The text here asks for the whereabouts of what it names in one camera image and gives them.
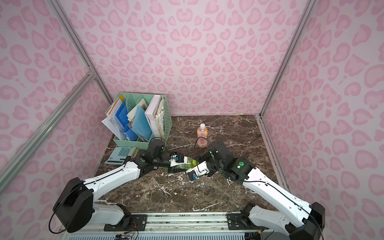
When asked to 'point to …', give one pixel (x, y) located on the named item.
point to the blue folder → (121, 116)
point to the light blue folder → (141, 124)
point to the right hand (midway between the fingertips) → (197, 156)
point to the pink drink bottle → (202, 135)
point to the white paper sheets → (111, 122)
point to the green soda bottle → (166, 169)
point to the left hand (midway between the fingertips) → (188, 160)
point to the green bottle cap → (194, 162)
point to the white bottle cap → (202, 125)
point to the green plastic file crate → (132, 100)
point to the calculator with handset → (118, 154)
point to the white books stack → (155, 112)
